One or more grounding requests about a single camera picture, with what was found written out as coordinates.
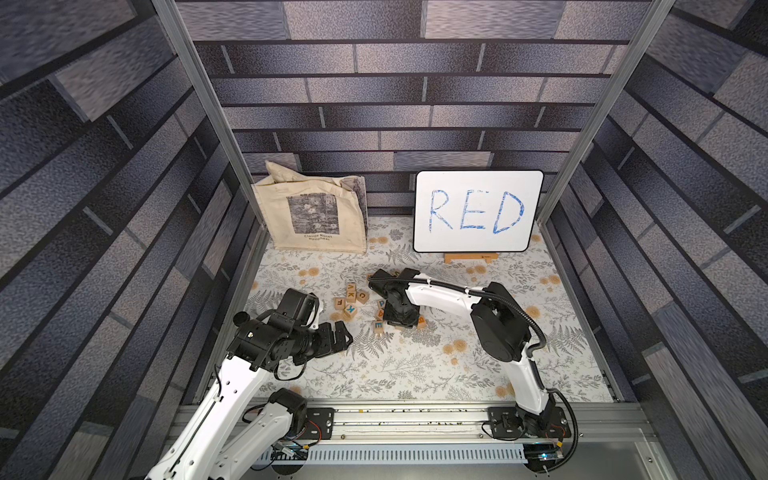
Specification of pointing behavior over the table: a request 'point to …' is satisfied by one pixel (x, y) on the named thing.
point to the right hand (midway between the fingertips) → (394, 321)
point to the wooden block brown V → (351, 287)
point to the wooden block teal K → (350, 311)
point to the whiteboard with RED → (464, 211)
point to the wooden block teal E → (379, 328)
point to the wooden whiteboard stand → (488, 257)
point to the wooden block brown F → (339, 303)
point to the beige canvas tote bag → (315, 213)
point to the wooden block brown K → (351, 296)
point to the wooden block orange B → (422, 323)
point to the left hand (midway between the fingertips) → (340, 342)
